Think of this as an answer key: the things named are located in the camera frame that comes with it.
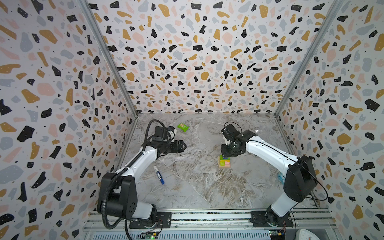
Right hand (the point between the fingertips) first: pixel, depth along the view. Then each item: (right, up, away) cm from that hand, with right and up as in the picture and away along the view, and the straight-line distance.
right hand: (222, 151), depth 85 cm
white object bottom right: (+35, -36, -17) cm, 53 cm away
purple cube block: (+2, -5, +3) cm, 6 cm away
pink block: (+4, -9, +7) cm, 12 cm away
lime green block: (+1, -9, +7) cm, 11 cm away
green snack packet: (-25, +13, +28) cm, 39 cm away
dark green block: (0, -5, +4) cm, 7 cm away
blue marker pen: (-37, -14, +2) cm, 39 cm away
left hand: (-24, +4, +1) cm, 24 cm away
